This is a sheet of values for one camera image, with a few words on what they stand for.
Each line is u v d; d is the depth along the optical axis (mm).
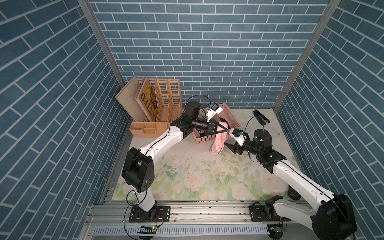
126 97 929
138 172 460
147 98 964
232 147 696
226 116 1155
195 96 1148
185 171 887
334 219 389
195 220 727
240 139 677
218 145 722
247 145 678
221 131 696
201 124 669
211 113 671
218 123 694
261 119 1143
